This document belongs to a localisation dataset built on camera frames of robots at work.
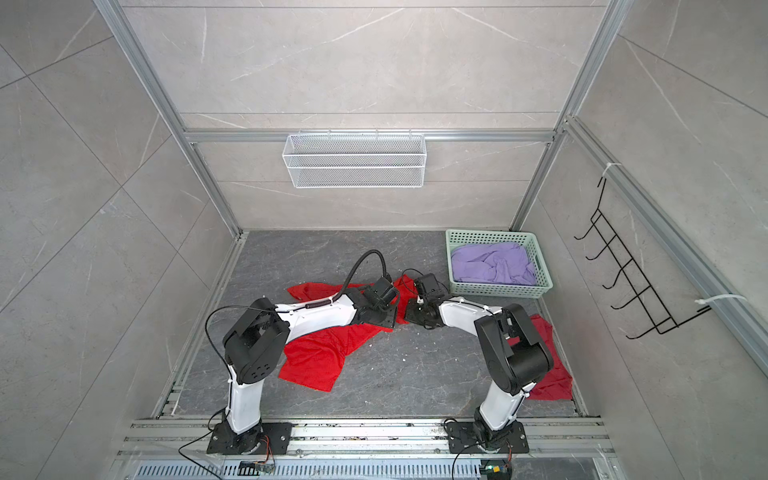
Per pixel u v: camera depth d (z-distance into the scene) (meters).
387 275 0.84
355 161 1.00
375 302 0.71
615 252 0.72
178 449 0.64
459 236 1.11
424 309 0.73
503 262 1.08
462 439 0.73
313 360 0.86
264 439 0.73
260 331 0.56
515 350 0.48
